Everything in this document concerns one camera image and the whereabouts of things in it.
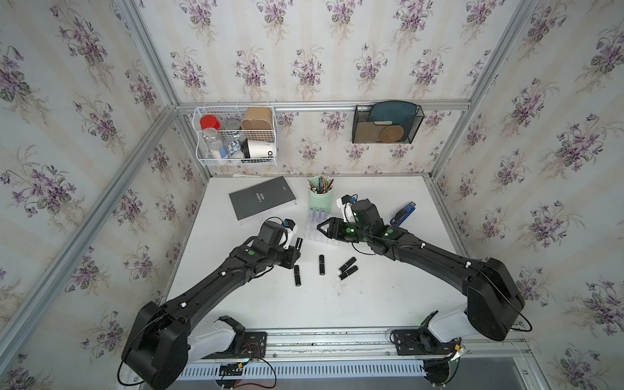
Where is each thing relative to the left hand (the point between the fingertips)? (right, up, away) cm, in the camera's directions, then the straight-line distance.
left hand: (300, 256), depth 81 cm
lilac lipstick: (+4, +13, +16) cm, 21 cm away
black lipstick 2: (-2, -8, +5) cm, 10 cm away
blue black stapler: (+42, +13, +20) cm, 49 cm away
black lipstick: (0, +4, 0) cm, 5 cm away
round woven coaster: (+36, +46, +16) cm, 61 cm away
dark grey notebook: (-19, +20, +26) cm, 38 cm away
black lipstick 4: (+17, -5, +8) cm, 20 cm away
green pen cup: (+7, +22, +12) cm, 26 cm away
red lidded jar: (-36, +50, +11) cm, 62 cm away
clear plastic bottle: (-32, +40, +5) cm, 52 cm away
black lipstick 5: (+17, -7, +6) cm, 20 cm away
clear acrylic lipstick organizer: (+6, +12, +15) cm, 20 cm away
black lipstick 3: (+8, -5, +7) cm, 12 cm away
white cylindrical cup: (-17, +39, +10) cm, 44 cm away
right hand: (+8, +10, -1) cm, 13 cm away
